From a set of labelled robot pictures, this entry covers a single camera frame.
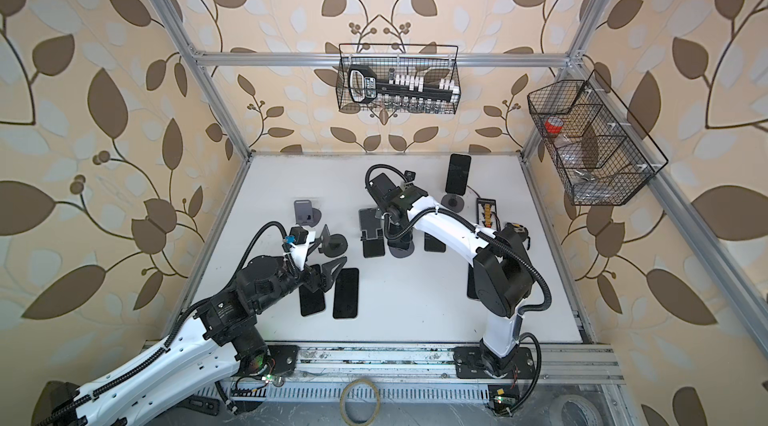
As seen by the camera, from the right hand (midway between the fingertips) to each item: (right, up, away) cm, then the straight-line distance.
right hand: (399, 213), depth 88 cm
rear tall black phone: (+20, +13, +10) cm, 26 cm away
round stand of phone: (+1, -11, +2) cm, 11 cm away
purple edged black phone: (+21, -23, -2) cm, 31 cm away
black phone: (-25, -25, -3) cm, 36 cm away
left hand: (-16, -7, -17) cm, 24 cm away
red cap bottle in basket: (+46, +26, -1) cm, 53 cm away
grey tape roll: (+43, -42, -22) cm, 64 cm away
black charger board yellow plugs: (+30, -1, +14) cm, 33 cm away
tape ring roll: (-13, -41, -18) cm, 47 cm away
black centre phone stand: (-8, -6, +2) cm, 11 cm away
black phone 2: (+11, -10, +5) cm, 16 cm away
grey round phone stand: (-31, -1, +9) cm, 32 cm away
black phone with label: (-15, -23, -3) cm, 28 cm away
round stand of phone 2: (-21, -11, +8) cm, 25 cm away
